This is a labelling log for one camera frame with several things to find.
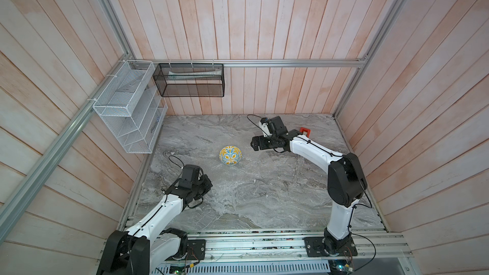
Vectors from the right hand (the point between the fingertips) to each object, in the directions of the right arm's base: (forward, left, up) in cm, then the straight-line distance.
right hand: (258, 141), depth 94 cm
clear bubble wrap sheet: (+2, +20, -8) cm, 22 cm away
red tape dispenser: (+14, -27, -6) cm, 31 cm away
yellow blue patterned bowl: (-2, +15, -10) cm, 18 cm away
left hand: (-20, +22, -6) cm, 30 cm away
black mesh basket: (+32, +38, +15) cm, 51 cm away
